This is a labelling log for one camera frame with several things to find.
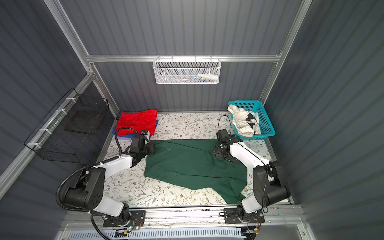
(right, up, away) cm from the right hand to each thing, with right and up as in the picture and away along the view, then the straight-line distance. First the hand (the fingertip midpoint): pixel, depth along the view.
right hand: (224, 156), depth 90 cm
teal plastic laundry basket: (+32, +17, +12) cm, 38 cm away
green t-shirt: (-20, -4, +2) cm, 20 cm away
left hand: (-45, +6, +4) cm, 46 cm away
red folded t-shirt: (-58, +22, +18) cm, 65 cm away
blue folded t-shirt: (-76, +15, +15) cm, 79 cm away
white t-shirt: (+21, +21, +22) cm, 37 cm away
